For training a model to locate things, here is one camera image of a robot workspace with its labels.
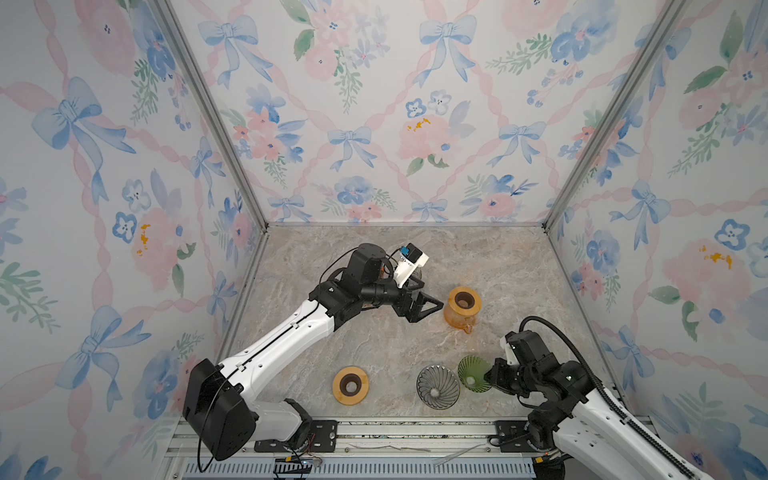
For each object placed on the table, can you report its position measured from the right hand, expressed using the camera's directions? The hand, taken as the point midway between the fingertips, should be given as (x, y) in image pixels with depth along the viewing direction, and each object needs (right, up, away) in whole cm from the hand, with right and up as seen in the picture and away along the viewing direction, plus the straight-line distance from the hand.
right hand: (482, 376), depth 79 cm
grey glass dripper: (-11, -3, +1) cm, 12 cm away
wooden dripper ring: (-2, +18, +11) cm, 21 cm away
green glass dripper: (-2, 0, +3) cm, 4 cm away
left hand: (-15, +23, -11) cm, 29 cm away
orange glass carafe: (-2, +11, +16) cm, 20 cm away
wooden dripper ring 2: (-35, -4, +3) cm, 36 cm away
